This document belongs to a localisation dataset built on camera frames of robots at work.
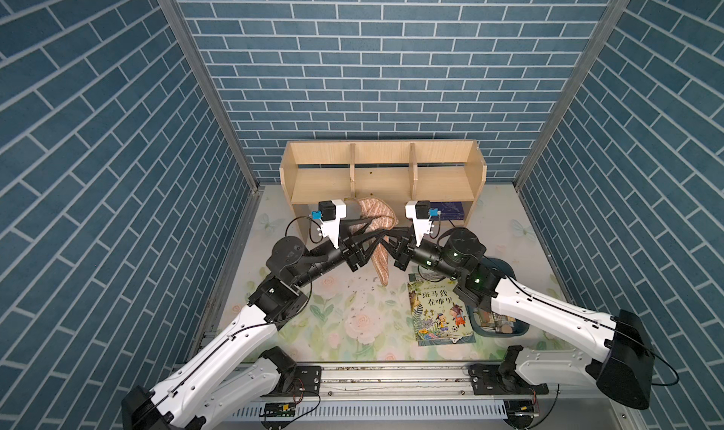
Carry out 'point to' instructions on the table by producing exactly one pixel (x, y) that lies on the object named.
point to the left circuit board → (280, 409)
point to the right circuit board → (519, 411)
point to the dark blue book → (450, 210)
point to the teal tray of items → (487, 322)
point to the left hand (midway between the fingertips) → (386, 232)
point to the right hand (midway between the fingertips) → (379, 234)
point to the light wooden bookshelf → (319, 177)
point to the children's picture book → (439, 314)
